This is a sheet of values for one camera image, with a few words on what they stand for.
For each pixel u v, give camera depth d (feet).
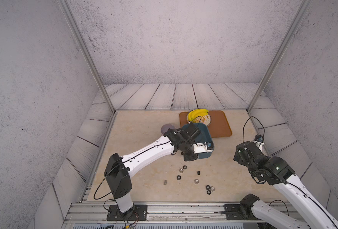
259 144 1.93
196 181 2.73
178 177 2.78
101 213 2.42
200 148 2.14
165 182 2.71
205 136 2.92
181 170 2.86
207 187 2.68
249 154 1.69
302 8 2.33
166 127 3.36
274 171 1.43
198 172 2.85
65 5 2.29
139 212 2.42
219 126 3.65
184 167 2.92
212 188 2.65
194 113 3.63
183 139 1.78
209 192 2.61
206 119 3.76
